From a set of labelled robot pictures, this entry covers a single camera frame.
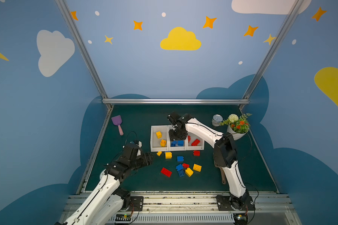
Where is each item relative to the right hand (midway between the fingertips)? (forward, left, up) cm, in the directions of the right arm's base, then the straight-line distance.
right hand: (174, 138), depth 92 cm
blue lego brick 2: (0, -5, -6) cm, 7 cm away
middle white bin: (-5, -1, -6) cm, 8 cm away
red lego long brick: (-20, +4, -6) cm, 22 cm away
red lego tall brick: (+4, -11, -5) cm, 12 cm away
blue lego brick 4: (-20, -5, -9) cm, 23 cm away
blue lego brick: (-2, 0, -4) cm, 5 cm away
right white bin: (-3, -17, -4) cm, 18 cm away
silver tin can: (+21, -33, -4) cm, 39 cm away
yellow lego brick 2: (-16, -16, -9) cm, 24 cm away
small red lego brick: (-16, -8, -6) cm, 19 cm away
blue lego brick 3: (-17, -4, -7) cm, 19 cm away
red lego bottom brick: (+1, -15, -6) cm, 16 cm away
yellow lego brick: (+6, +11, -5) cm, 14 cm away
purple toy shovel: (+19, +46, -7) cm, 51 cm away
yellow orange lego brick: (-1, +8, -5) cm, 9 cm away
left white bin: (-3, +13, -7) cm, 15 cm away
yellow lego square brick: (-10, +3, -6) cm, 12 cm away
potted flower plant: (+8, -42, +5) cm, 43 cm away
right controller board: (-41, -37, -11) cm, 57 cm away
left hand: (-16, +13, +4) cm, 21 cm away
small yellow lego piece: (-8, +10, -7) cm, 14 cm away
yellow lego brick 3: (-20, -10, -6) cm, 23 cm away
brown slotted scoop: (-26, -20, +24) cm, 41 cm away
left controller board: (-44, +25, -10) cm, 52 cm away
